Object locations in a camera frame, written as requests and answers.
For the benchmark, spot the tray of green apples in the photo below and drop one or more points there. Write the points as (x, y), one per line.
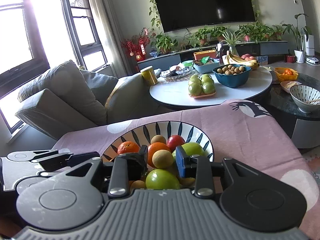
(201, 86)

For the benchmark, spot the white round coffee table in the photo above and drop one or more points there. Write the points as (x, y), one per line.
(188, 94)

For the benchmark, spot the brown round fruit back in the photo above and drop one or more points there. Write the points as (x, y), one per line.
(158, 138)

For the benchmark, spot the black round side table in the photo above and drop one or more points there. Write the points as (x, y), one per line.
(302, 128)

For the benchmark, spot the blue bowl of kiwis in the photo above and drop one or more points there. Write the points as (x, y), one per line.
(233, 77)

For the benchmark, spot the grey sofa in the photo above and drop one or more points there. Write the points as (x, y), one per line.
(66, 99)

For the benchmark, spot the white air purifier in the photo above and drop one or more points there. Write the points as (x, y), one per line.
(309, 45)

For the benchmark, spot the green apple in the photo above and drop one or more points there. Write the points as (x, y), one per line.
(193, 148)
(159, 179)

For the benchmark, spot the red flower decoration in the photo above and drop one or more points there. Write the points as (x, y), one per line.
(136, 46)

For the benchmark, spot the yellow cylindrical can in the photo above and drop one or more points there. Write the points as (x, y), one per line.
(149, 76)

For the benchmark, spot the striped white ceramic plate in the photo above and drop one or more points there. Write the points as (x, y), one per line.
(142, 135)

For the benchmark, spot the yellow basket of oranges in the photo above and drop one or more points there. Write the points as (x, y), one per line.
(286, 74)

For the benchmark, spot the black wall television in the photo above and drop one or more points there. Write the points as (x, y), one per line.
(181, 14)

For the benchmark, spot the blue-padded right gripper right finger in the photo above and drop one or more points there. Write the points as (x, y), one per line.
(200, 168)

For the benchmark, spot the tall potted plant white pot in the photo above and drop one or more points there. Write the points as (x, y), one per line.
(299, 35)

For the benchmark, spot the pink polka dot tablecloth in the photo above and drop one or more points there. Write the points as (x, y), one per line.
(234, 132)

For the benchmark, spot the striped bowl with spoon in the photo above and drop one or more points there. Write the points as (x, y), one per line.
(306, 98)

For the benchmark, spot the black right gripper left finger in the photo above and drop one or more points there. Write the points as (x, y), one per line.
(124, 168)

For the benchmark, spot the brown round fruit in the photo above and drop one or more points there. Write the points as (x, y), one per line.
(158, 138)
(162, 159)

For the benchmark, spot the banana bunch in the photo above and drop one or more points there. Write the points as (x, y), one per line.
(229, 58)

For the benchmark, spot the light blue snack tray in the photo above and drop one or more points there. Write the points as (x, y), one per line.
(207, 67)

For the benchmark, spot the red apple back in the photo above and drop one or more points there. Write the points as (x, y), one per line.
(174, 141)

